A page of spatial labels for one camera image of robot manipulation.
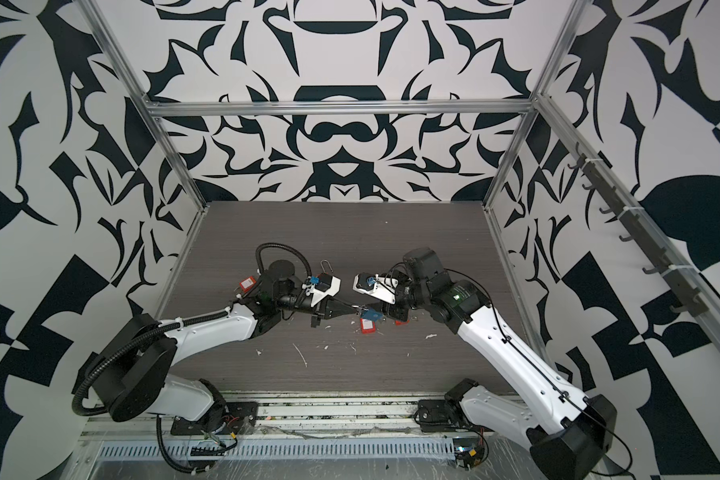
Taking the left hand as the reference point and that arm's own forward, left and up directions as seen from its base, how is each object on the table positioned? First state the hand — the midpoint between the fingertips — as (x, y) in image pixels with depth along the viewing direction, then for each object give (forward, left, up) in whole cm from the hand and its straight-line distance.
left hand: (359, 301), depth 72 cm
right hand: (+2, -4, +2) cm, 5 cm away
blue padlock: (-2, -3, -2) cm, 4 cm away
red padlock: (+2, -2, -20) cm, 20 cm away
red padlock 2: (+16, +35, -19) cm, 43 cm away
